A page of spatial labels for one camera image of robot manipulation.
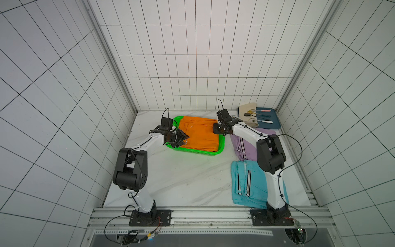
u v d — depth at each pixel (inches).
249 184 32.0
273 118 45.4
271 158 21.7
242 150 37.2
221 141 37.2
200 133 39.5
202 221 28.6
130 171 18.5
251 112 46.3
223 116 31.4
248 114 46.3
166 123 29.8
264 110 47.6
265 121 44.6
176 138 31.9
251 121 44.8
